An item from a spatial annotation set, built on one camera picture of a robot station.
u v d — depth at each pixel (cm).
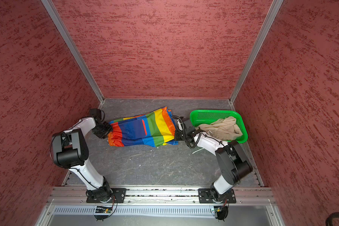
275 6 71
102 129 82
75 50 89
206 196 74
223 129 94
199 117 103
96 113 77
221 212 71
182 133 71
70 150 50
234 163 45
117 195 74
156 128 100
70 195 76
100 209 73
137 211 77
